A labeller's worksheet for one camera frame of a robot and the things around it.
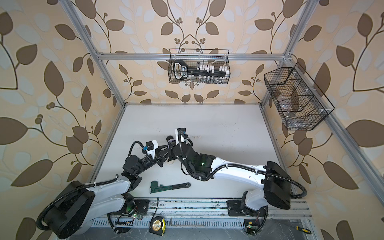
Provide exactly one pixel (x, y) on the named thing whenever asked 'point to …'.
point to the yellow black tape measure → (158, 226)
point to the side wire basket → (300, 102)
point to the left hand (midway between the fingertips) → (172, 147)
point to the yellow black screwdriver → (298, 228)
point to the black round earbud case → (169, 137)
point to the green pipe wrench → (155, 188)
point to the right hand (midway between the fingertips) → (169, 144)
